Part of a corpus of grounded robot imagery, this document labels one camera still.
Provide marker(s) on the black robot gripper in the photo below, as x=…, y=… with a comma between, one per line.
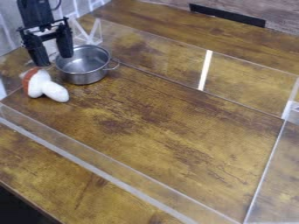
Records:
x=40, y=27

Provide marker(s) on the white plush mushroom brown cap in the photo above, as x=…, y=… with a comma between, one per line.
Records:
x=38, y=84

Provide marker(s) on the silver metal pot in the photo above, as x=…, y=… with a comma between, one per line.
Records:
x=89, y=65

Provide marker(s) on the clear acrylic triangular stand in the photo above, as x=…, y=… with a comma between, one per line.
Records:
x=85, y=37

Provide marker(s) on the clear acrylic tray barrier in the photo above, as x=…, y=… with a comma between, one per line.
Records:
x=183, y=138

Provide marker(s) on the black bar at table edge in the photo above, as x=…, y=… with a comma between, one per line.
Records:
x=227, y=15

